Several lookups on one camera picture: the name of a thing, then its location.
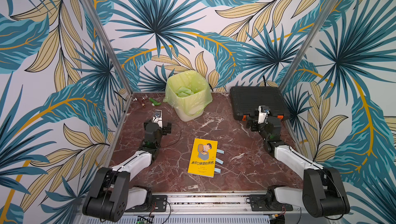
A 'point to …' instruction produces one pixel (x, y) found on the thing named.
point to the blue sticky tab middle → (219, 160)
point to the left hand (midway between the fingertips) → (160, 119)
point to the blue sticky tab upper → (220, 151)
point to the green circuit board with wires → (141, 222)
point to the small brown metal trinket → (143, 105)
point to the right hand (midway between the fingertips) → (255, 115)
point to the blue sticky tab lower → (217, 170)
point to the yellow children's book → (202, 160)
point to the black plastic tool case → (245, 100)
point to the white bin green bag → (187, 93)
